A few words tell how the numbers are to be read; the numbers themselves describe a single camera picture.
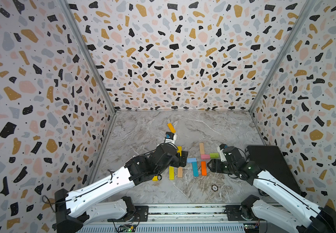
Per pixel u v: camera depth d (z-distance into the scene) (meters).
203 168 0.89
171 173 0.88
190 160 0.93
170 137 0.59
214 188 0.83
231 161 0.62
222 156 0.65
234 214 0.73
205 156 0.95
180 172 0.88
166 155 0.48
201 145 1.00
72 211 0.38
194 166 0.90
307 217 0.40
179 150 0.97
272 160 0.90
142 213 0.74
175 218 0.73
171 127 1.10
